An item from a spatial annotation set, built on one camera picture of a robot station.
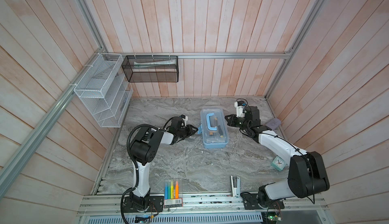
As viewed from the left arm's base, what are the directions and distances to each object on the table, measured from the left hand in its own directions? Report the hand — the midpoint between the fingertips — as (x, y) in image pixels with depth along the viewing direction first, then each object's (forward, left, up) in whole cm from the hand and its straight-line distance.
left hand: (197, 131), depth 98 cm
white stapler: (-31, -19, 0) cm, 37 cm away
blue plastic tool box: (-3, -9, +10) cm, 14 cm away
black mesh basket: (+38, +32, +23) cm, 55 cm away
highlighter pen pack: (-36, +13, -2) cm, 38 cm away
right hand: (+2, -16, +14) cm, 22 cm away
